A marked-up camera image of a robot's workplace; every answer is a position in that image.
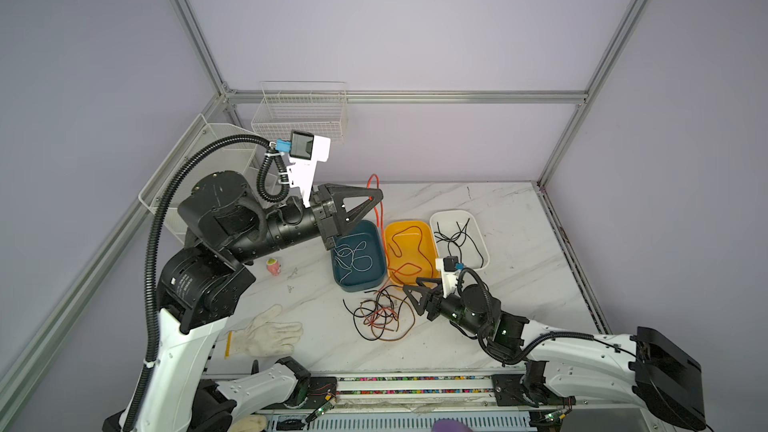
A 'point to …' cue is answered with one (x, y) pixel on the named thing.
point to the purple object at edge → (449, 425)
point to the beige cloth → (251, 423)
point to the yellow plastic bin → (410, 251)
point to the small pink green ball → (273, 266)
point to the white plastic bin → (447, 220)
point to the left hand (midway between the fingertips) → (379, 198)
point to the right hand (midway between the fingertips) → (408, 285)
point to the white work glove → (261, 338)
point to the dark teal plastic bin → (358, 262)
